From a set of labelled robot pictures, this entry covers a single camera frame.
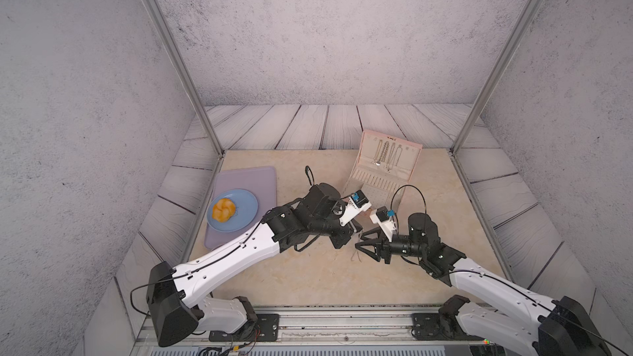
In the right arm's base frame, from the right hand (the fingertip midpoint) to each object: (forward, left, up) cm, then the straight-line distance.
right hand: (361, 243), depth 74 cm
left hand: (0, 0, +8) cm, 8 cm away
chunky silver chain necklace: (+38, -12, -1) cm, 40 cm away
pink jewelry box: (+35, -12, -7) cm, 38 cm away
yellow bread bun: (+19, +51, -12) cm, 55 cm away
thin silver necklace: (+36, -17, +1) cm, 40 cm away
